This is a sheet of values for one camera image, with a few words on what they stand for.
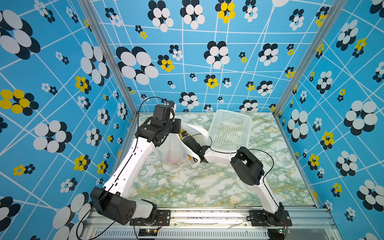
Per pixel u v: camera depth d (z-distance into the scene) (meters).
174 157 0.86
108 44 0.83
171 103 0.64
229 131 1.08
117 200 0.38
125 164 0.43
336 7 0.68
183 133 0.85
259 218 0.73
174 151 0.82
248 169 0.55
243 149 0.58
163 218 0.73
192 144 0.76
